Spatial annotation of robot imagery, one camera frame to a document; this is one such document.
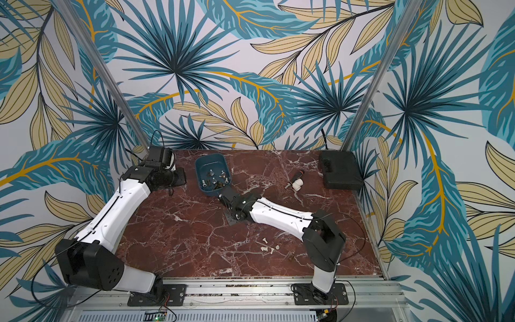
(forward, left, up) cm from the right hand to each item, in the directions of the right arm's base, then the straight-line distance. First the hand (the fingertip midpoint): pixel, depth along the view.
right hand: (233, 212), depth 85 cm
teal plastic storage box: (+28, +13, -7) cm, 31 cm away
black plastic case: (+26, -56, -6) cm, 62 cm away
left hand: (+9, +20, +11) cm, 25 cm away
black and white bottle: (+21, -31, -7) cm, 38 cm away
